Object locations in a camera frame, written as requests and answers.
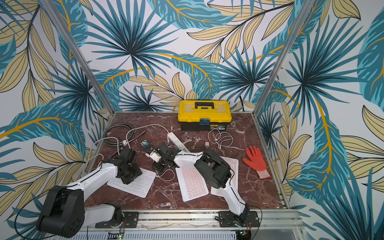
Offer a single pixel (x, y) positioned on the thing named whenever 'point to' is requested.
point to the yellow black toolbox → (204, 115)
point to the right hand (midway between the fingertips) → (154, 164)
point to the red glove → (256, 162)
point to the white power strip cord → (119, 138)
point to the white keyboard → (140, 187)
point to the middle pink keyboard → (191, 183)
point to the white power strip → (181, 146)
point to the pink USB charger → (207, 144)
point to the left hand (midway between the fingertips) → (138, 177)
